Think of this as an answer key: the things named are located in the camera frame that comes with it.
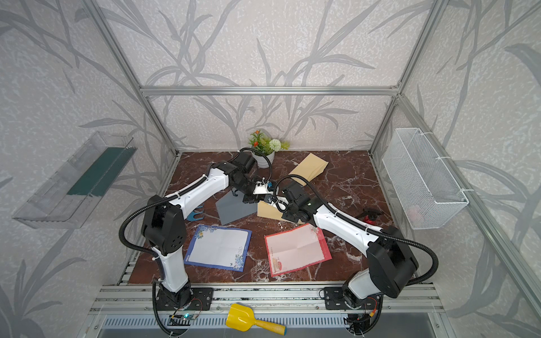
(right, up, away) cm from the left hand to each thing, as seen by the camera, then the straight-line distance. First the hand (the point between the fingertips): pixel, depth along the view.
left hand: (267, 196), depth 86 cm
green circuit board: (-26, -39, -16) cm, 50 cm away
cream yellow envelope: (+22, +12, +29) cm, 39 cm away
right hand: (+8, -2, 0) cm, 9 cm away
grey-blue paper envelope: (-17, -7, +10) cm, 21 cm away
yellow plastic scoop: (-7, -39, -16) cm, 43 cm away
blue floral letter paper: (-20, -21, 0) cm, 29 cm away
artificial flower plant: (-3, +23, +15) cm, 27 cm away
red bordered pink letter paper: (+12, -22, 0) cm, 25 cm away
